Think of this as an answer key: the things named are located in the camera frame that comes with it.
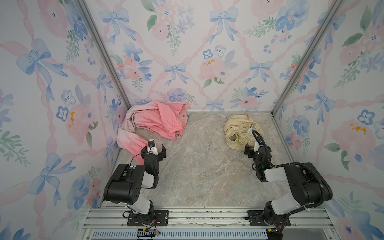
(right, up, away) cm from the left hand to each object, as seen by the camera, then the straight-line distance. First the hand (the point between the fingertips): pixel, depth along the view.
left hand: (154, 144), depth 90 cm
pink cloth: (+5, +15, +10) cm, 19 cm away
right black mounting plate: (+56, -36, -17) cm, 69 cm away
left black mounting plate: (+8, -35, -16) cm, 40 cm away
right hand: (+62, 0, +3) cm, 62 cm away
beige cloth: (+53, +8, +7) cm, 54 cm away
